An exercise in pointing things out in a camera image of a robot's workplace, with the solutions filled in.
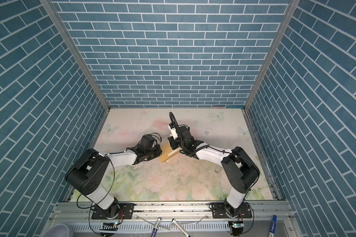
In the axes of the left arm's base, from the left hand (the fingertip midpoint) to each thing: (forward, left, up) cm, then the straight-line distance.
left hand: (163, 150), depth 94 cm
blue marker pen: (-42, +1, -1) cm, 42 cm away
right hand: (+4, -4, +11) cm, 12 cm away
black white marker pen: (-40, -10, -1) cm, 41 cm away
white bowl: (-40, +43, +4) cm, 59 cm away
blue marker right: (-41, -54, 0) cm, 68 cm away
